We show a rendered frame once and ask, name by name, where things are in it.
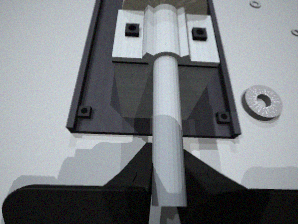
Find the grey metal shaft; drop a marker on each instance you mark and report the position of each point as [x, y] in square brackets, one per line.
[168, 176]

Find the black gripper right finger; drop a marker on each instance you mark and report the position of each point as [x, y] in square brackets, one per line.
[208, 201]

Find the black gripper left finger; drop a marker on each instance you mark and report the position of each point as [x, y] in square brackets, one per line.
[125, 199]

